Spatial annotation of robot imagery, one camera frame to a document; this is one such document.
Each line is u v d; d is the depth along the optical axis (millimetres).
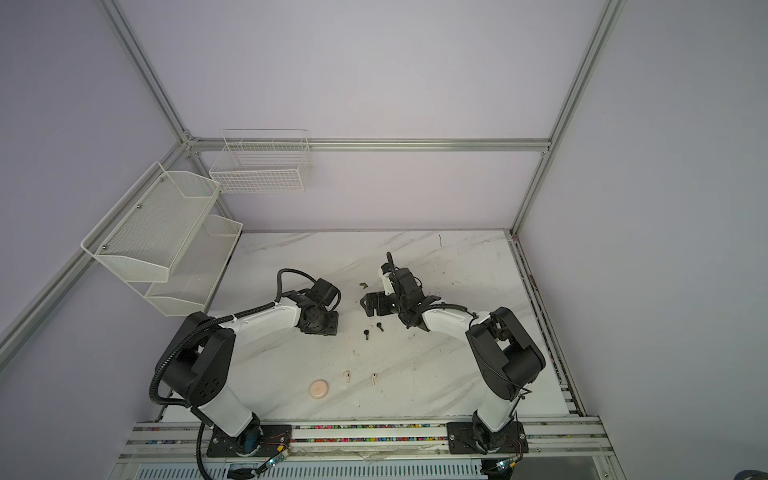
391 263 710
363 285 1043
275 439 738
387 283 825
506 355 468
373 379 830
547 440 751
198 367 453
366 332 925
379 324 943
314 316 688
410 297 719
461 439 737
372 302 818
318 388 805
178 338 482
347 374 839
